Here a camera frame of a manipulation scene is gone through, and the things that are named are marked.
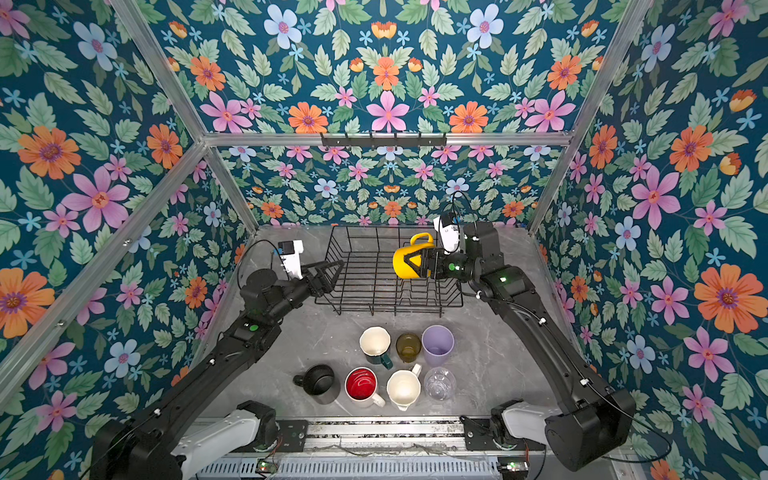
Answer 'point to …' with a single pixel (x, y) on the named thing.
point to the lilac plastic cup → (437, 342)
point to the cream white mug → (404, 387)
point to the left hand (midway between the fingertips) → (336, 257)
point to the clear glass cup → (439, 384)
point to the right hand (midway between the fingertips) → (418, 254)
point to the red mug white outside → (360, 387)
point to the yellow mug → (401, 266)
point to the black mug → (316, 380)
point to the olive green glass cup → (408, 346)
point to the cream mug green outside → (375, 342)
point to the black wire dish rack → (360, 279)
